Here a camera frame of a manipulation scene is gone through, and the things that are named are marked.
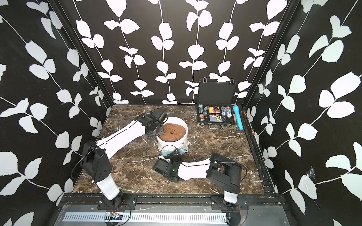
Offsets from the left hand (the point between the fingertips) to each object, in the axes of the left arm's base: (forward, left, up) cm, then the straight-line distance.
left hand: (160, 130), depth 87 cm
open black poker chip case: (+29, -42, -11) cm, 52 cm away
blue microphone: (+27, -59, -11) cm, 66 cm away
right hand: (-10, -10, -5) cm, 15 cm away
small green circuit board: (-42, +23, -15) cm, 50 cm away
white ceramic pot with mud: (-5, -9, -3) cm, 10 cm away
